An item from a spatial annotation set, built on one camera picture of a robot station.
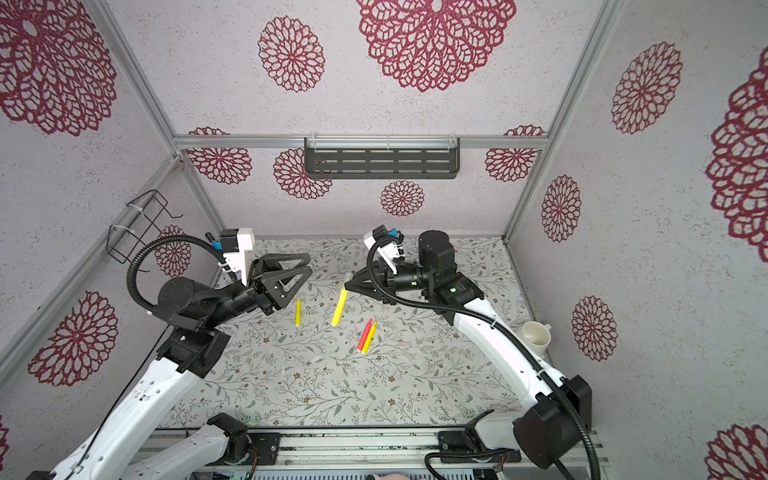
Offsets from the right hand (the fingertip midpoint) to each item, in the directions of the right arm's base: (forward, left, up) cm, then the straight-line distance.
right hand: (348, 282), depth 61 cm
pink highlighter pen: (+8, 0, -38) cm, 38 cm away
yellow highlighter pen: (+15, +23, -37) cm, 46 cm away
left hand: (-2, +6, +7) cm, 10 cm away
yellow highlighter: (-3, +2, -5) cm, 6 cm away
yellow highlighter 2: (+7, -2, -37) cm, 37 cm away
